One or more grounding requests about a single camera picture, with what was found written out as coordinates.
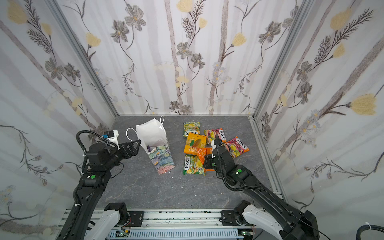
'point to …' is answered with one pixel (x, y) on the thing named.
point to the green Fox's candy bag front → (192, 165)
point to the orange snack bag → (201, 152)
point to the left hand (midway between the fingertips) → (131, 138)
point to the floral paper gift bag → (151, 135)
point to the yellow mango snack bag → (194, 142)
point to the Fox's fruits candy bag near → (235, 147)
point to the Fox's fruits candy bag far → (210, 134)
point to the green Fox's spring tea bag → (191, 127)
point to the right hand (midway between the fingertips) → (200, 152)
